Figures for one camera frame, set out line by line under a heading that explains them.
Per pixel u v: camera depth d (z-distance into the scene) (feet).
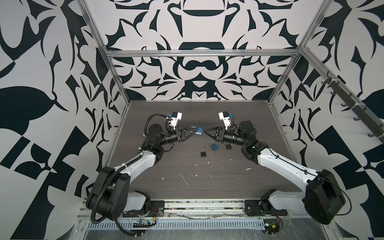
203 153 3.05
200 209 2.49
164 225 2.54
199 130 2.34
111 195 1.37
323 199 1.34
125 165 1.56
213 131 2.29
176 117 2.34
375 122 1.72
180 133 2.18
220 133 2.13
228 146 3.12
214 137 2.21
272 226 2.34
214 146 3.15
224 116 2.29
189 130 2.34
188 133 2.33
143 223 2.38
